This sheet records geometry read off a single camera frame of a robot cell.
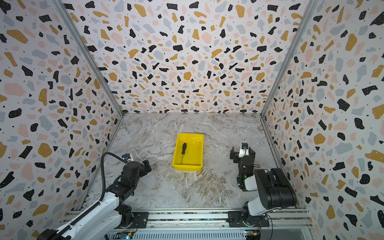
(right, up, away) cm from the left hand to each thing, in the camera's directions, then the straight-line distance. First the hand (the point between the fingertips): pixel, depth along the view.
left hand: (141, 162), depth 85 cm
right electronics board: (+59, -32, -13) cm, 68 cm away
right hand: (+58, +9, +5) cm, 59 cm away
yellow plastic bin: (+29, -1, +14) cm, 32 cm away
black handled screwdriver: (+22, +5, +15) cm, 27 cm away
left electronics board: (-1, -31, -15) cm, 34 cm away
